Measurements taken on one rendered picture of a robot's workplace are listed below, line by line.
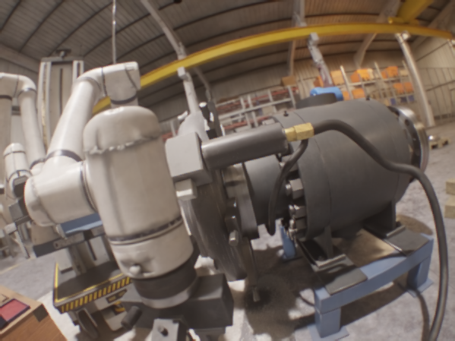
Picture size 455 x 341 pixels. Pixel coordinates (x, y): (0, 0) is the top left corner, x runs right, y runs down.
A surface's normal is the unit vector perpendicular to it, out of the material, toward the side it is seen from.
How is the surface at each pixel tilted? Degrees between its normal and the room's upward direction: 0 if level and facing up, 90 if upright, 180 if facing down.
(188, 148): 67
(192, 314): 90
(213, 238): 98
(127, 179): 89
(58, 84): 90
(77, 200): 111
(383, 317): 0
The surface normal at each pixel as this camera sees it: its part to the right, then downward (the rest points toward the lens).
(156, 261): 0.40, -0.07
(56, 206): 0.48, 0.25
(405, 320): -0.25, -0.97
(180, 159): -0.15, -0.32
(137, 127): 0.67, -0.19
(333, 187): -0.04, 0.14
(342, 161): -0.11, -0.11
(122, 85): 0.45, 0.72
